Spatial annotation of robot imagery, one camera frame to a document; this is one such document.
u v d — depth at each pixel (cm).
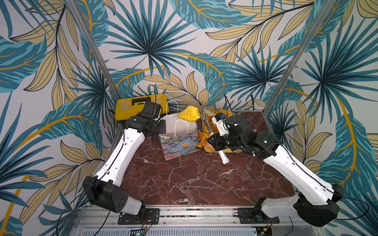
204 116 68
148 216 72
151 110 56
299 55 86
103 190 38
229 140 53
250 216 73
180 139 79
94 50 82
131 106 98
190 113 70
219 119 57
